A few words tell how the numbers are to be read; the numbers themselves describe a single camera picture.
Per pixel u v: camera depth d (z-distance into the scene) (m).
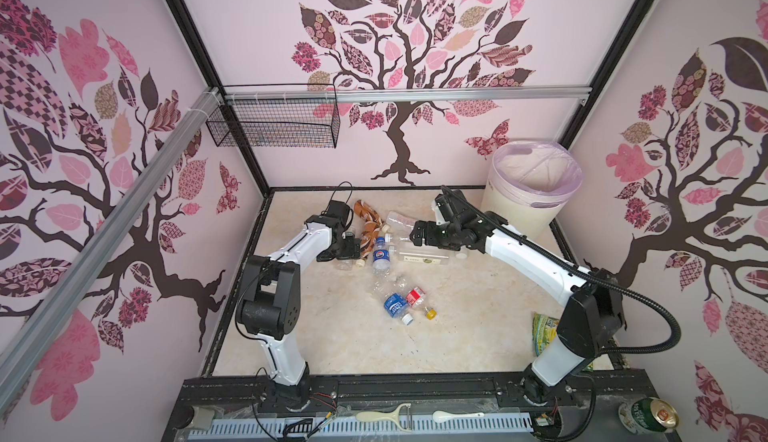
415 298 0.85
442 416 0.71
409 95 0.90
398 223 1.03
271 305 0.48
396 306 0.83
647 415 0.62
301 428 0.72
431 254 0.97
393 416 0.70
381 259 0.95
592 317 0.44
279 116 0.95
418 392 0.76
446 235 0.71
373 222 1.04
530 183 1.00
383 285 0.91
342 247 0.81
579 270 0.47
